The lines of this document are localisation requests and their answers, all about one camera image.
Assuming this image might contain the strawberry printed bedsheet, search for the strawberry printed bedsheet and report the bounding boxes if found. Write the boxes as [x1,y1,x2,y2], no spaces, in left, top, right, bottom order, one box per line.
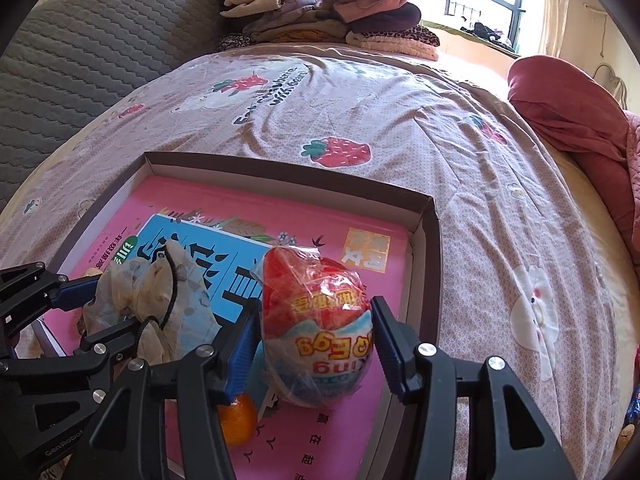
[0,42,640,480]

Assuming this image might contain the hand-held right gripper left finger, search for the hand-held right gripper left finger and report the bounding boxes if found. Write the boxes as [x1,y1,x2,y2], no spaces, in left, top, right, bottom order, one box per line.
[75,300,264,480]

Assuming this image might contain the cream curtain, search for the cream curtain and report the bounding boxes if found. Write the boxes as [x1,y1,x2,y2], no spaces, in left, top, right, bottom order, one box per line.
[542,0,574,59]

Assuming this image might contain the white cloth with black cord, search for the white cloth with black cord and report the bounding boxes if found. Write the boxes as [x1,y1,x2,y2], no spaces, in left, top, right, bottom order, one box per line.
[82,240,222,367]

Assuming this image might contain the grey quilted headboard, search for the grey quilted headboard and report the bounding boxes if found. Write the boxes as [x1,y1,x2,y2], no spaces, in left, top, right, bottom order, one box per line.
[0,0,226,211]

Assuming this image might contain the pink quilt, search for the pink quilt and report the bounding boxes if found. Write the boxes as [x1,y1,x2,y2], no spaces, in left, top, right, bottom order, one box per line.
[507,55,640,271]

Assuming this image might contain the shallow grey cardboard box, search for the shallow grey cardboard box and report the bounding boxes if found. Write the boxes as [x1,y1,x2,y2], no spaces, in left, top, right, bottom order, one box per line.
[47,151,444,480]

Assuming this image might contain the dark clothes on windowsill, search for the dark clothes on windowsill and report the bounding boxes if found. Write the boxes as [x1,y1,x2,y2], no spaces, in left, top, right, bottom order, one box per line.
[460,22,517,52]

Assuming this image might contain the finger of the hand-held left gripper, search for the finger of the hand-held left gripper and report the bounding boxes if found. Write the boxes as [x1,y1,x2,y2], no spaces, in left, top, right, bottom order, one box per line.
[0,262,99,342]
[0,319,152,432]

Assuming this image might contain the pile of folded clothes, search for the pile of folded clothes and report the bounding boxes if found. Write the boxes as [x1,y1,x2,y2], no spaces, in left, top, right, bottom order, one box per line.
[212,0,441,63]

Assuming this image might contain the orange tangerine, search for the orange tangerine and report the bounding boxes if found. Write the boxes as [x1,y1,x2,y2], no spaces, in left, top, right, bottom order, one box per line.
[217,392,259,447]

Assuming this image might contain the grey hose loop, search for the grey hose loop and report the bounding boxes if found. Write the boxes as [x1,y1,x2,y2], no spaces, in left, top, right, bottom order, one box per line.
[594,62,629,111]

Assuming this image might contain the toy egg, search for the toy egg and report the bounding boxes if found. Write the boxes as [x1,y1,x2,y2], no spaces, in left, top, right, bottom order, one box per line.
[250,246,376,409]

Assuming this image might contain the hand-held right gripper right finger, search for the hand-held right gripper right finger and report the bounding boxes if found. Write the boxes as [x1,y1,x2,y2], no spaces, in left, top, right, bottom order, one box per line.
[369,296,566,480]

